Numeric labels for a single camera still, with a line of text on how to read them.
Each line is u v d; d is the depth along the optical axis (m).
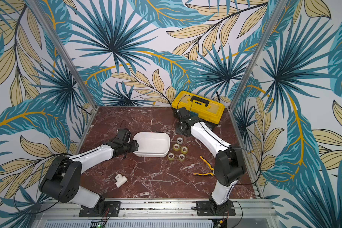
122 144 0.71
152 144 0.96
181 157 0.92
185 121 0.64
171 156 0.92
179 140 0.99
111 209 0.73
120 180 0.80
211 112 0.95
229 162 0.47
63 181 0.43
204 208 0.73
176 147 0.95
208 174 0.84
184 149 0.95
